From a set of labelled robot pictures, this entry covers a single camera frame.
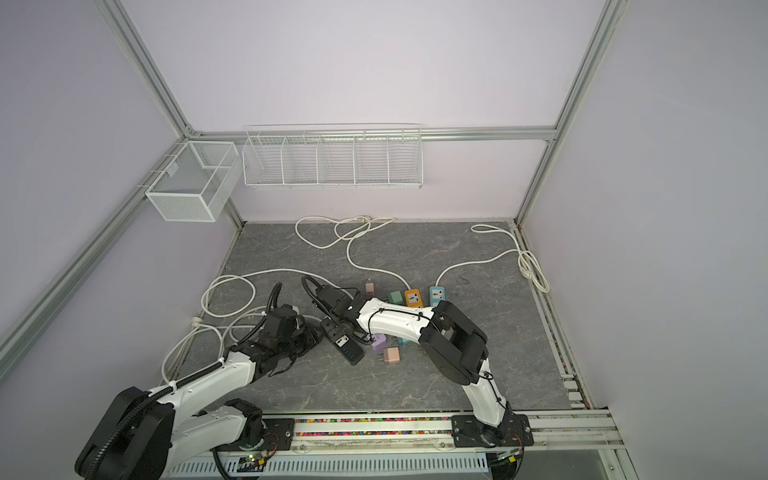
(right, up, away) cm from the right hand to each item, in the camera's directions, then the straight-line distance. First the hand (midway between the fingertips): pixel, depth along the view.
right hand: (335, 326), depth 88 cm
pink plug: (+17, -7, -4) cm, 19 cm away
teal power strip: (+32, +8, +9) cm, 34 cm away
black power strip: (+3, -5, -2) cm, 6 cm away
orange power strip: (+24, +7, +8) cm, 26 cm away
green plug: (+18, +7, +9) cm, 21 cm away
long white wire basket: (-4, +54, +12) cm, 56 cm away
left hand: (-3, -3, -1) cm, 4 cm away
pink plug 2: (+9, +10, +10) cm, 17 cm away
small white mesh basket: (-48, +45, +11) cm, 67 cm away
